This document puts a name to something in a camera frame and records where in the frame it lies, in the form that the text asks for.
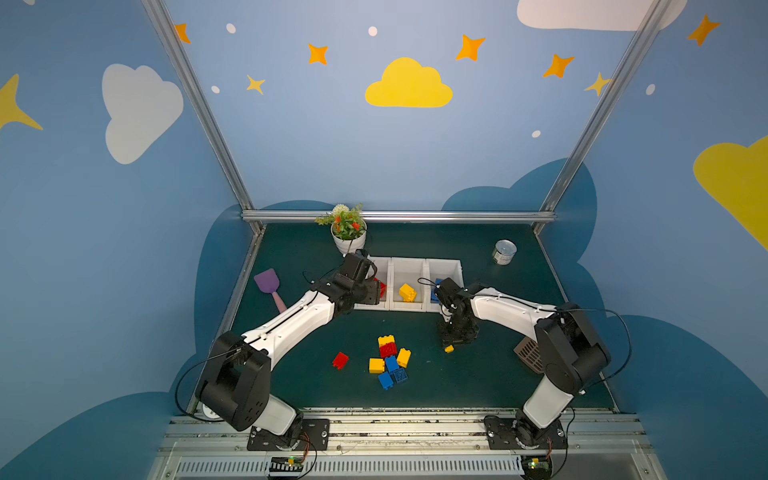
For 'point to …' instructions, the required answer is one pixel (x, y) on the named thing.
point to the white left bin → (384, 274)
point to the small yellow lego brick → (449, 349)
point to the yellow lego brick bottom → (376, 365)
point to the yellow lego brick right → (403, 357)
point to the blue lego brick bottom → (385, 380)
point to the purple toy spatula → (268, 282)
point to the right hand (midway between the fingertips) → (449, 340)
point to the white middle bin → (408, 270)
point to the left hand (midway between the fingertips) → (369, 285)
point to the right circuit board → (536, 467)
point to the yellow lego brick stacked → (382, 340)
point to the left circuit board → (286, 464)
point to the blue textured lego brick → (399, 375)
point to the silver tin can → (504, 252)
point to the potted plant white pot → (348, 227)
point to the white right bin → (439, 268)
